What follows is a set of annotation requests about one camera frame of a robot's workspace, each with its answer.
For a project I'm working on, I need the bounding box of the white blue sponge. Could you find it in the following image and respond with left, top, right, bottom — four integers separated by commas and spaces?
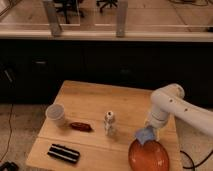
135, 126, 156, 145

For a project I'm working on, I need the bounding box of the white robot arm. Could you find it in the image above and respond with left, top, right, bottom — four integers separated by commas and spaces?
146, 84, 213, 137

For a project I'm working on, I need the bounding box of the orange ceramic bowl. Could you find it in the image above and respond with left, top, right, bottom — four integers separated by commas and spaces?
128, 140, 170, 171

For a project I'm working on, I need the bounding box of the small white bottle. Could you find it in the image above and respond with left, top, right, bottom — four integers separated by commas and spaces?
104, 111, 116, 136

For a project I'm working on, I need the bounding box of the dark red oval object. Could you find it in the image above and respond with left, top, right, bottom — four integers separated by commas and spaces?
70, 122, 92, 132

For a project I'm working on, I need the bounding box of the white paper cup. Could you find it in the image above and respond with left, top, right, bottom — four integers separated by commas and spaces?
45, 104, 66, 126

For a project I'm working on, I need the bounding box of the black white striped box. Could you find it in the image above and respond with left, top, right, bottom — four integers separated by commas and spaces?
47, 144, 80, 164

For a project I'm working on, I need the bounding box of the black office chair base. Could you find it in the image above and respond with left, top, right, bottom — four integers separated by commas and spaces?
53, 0, 84, 24

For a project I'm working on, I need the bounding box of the black object floor corner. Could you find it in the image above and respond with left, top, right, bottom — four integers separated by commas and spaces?
0, 162, 19, 171

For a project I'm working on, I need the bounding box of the left metal post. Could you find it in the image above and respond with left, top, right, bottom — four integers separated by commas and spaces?
43, 0, 62, 37

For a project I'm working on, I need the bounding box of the metal post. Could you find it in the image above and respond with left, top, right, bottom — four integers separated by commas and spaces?
43, 0, 62, 37
116, 0, 128, 37

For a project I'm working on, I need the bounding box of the right metal post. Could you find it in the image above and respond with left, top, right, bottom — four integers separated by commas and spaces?
116, 0, 128, 37

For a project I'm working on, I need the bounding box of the black cable left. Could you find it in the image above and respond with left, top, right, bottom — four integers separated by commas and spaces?
0, 103, 15, 163

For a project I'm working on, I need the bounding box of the black cable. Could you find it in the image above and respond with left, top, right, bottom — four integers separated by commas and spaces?
0, 103, 15, 163
180, 149, 213, 170

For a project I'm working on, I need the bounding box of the black cable right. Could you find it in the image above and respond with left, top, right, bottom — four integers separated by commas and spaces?
180, 149, 213, 170

